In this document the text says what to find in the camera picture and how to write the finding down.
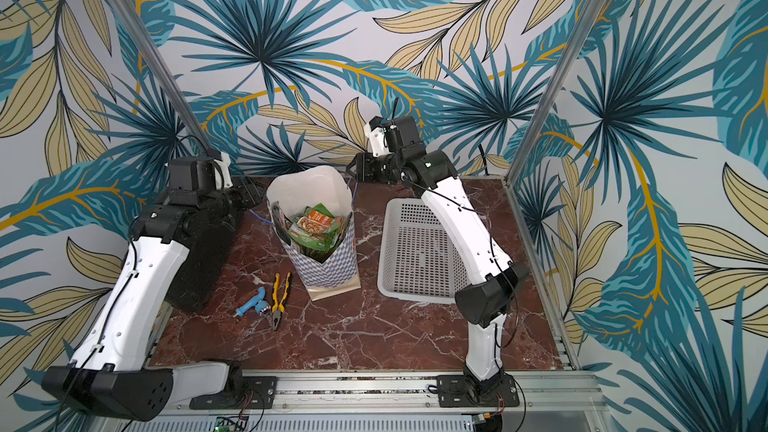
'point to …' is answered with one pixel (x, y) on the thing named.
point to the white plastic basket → (418, 258)
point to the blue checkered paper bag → (298, 189)
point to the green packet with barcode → (296, 233)
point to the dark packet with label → (343, 229)
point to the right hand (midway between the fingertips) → (354, 167)
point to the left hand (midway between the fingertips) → (261, 193)
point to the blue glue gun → (256, 302)
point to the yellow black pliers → (277, 308)
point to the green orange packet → (322, 243)
